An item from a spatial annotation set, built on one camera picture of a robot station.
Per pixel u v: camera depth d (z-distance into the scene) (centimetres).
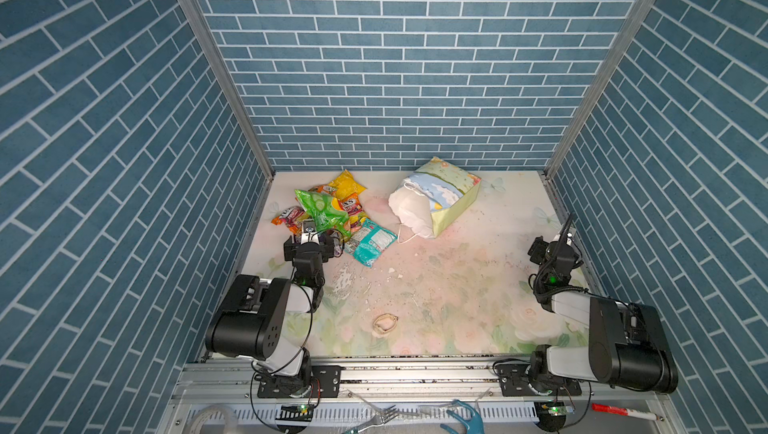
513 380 74
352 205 106
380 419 67
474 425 68
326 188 109
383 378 75
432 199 93
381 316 84
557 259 68
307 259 69
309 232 78
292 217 102
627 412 69
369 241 96
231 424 69
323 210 93
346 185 113
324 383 74
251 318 45
